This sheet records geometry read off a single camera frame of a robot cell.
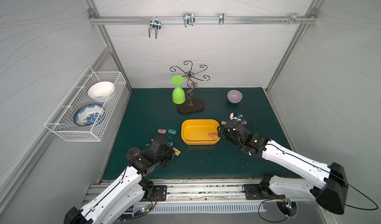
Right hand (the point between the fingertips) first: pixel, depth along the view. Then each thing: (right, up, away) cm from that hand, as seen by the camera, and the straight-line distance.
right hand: (219, 128), depth 78 cm
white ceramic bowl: (-63, +20, -1) cm, 66 cm away
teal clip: (-28, -5, +17) cm, 33 cm away
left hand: (-23, -13, +1) cm, 26 cm away
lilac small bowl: (+18, +19, +36) cm, 44 cm away
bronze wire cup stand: (-11, +13, +34) cm, 38 cm away
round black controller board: (+33, -38, -7) cm, 51 cm away
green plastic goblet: (-23, +18, +9) cm, 31 cm away
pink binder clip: (+10, +4, -9) cm, 14 cm away
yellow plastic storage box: (-13, -6, +19) cm, 23 cm away
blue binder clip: (-28, -12, +12) cm, 33 cm away
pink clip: (-35, -5, +18) cm, 40 cm away
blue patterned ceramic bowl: (-61, +8, -13) cm, 63 cm away
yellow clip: (-23, -15, +5) cm, 28 cm away
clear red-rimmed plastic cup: (-48, -14, +3) cm, 50 cm away
